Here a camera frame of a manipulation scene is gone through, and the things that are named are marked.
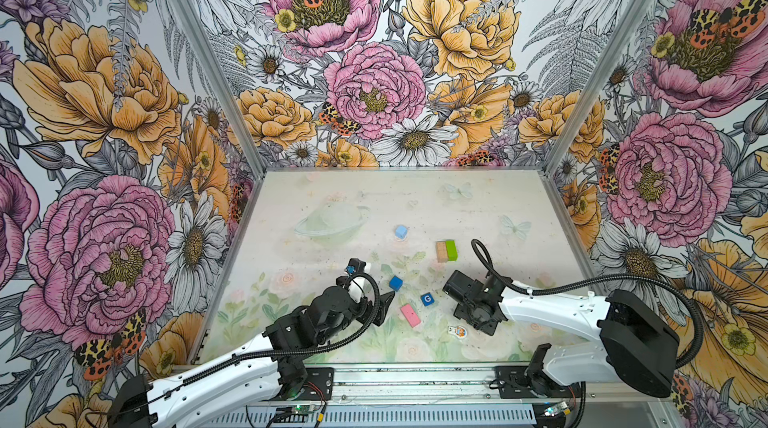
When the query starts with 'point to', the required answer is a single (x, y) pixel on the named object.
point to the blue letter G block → (427, 299)
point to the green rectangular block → (452, 250)
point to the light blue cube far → (401, 231)
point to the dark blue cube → (395, 283)
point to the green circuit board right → (559, 408)
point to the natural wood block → (442, 254)
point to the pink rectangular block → (410, 315)
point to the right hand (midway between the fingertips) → (471, 327)
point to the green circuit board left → (302, 409)
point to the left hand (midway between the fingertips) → (376, 293)
